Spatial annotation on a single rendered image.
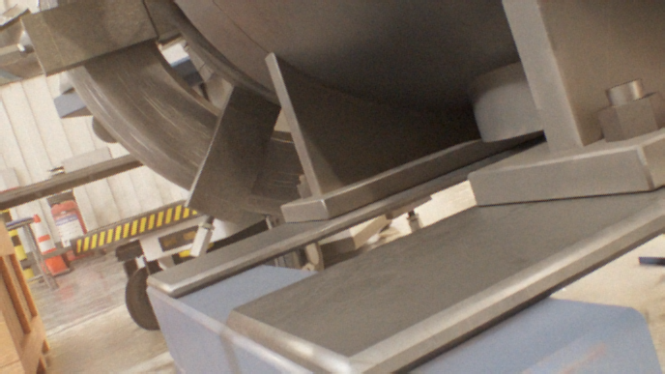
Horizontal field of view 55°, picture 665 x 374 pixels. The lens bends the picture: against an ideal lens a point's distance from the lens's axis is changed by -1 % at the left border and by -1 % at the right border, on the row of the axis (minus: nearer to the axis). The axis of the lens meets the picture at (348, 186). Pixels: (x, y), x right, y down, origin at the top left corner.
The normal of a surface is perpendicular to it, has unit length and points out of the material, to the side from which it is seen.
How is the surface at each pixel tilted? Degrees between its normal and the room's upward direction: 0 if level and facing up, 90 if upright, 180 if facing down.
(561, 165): 90
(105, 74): 90
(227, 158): 90
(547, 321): 0
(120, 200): 90
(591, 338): 45
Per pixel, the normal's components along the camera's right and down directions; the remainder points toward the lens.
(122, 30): 0.40, -0.08
